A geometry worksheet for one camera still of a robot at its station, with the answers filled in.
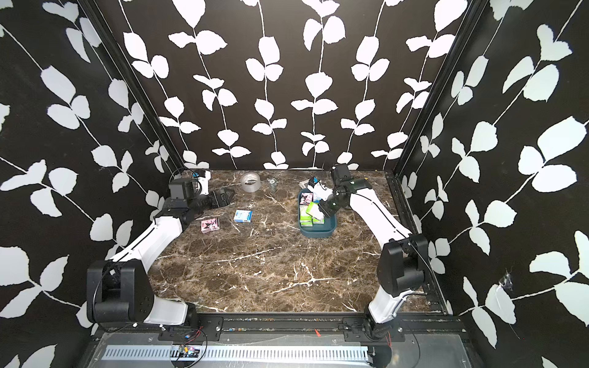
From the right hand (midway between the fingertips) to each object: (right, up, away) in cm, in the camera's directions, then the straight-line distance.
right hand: (321, 202), depth 87 cm
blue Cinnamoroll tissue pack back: (-34, -7, +14) cm, 37 cm away
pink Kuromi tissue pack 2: (-47, -10, +9) cm, 48 cm away
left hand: (-37, +5, 0) cm, 37 cm away
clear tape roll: (-33, +9, +27) cm, 44 cm away
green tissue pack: (-3, -3, 0) cm, 4 cm away
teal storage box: (-1, -13, +10) cm, 16 cm away
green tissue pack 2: (-1, -7, +1) cm, 7 cm away
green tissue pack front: (-6, -7, +9) cm, 13 cm away
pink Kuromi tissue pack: (-5, +1, +16) cm, 17 cm away
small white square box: (-8, +8, +26) cm, 28 cm away
